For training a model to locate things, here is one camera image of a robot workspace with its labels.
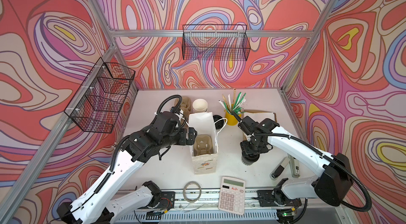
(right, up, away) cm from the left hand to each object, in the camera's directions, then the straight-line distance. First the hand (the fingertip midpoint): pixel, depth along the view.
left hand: (192, 133), depth 67 cm
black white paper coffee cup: (+27, -14, +8) cm, 31 cm away
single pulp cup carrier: (+4, -11, +24) cm, 27 cm away
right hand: (+30, -14, +10) cm, 34 cm away
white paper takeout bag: (+5, +3, +10) cm, 12 cm away
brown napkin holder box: (+34, +8, +35) cm, 50 cm away
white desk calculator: (+18, -31, +6) cm, 37 cm away
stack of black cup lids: (+14, -1, +31) cm, 34 cm away
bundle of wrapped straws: (+26, +14, +28) cm, 41 cm away
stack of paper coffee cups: (+3, +12, +26) cm, 29 cm away
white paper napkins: (+42, +4, +35) cm, 55 cm away
